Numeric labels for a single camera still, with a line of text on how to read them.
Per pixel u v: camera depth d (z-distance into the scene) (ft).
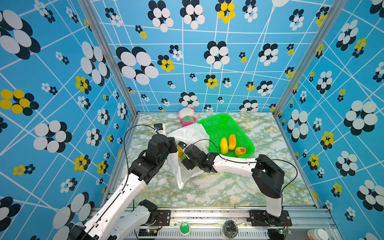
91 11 2.30
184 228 2.05
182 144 2.46
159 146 1.70
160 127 2.00
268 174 1.68
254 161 1.67
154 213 2.15
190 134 2.58
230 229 2.03
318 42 2.60
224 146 3.15
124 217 1.79
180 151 2.59
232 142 3.20
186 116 3.65
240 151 3.01
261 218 2.37
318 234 2.08
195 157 2.17
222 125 3.64
